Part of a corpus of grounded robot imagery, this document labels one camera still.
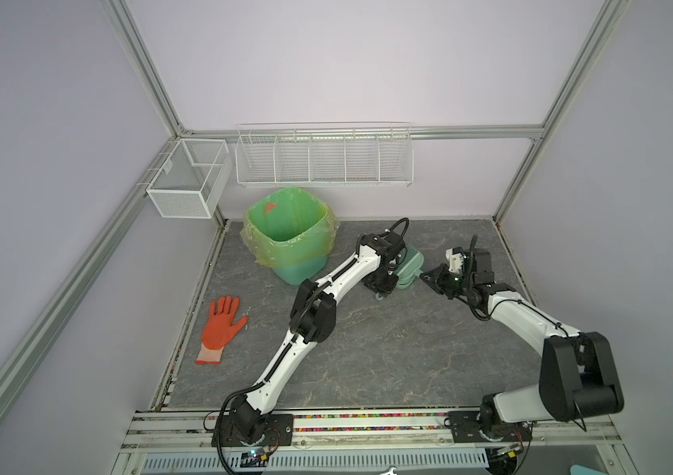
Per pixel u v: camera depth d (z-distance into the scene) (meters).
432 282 0.79
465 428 0.74
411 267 0.95
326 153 0.99
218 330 0.91
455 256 0.83
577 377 0.43
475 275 0.69
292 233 0.83
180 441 0.73
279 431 0.73
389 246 0.74
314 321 0.64
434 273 0.79
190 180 0.99
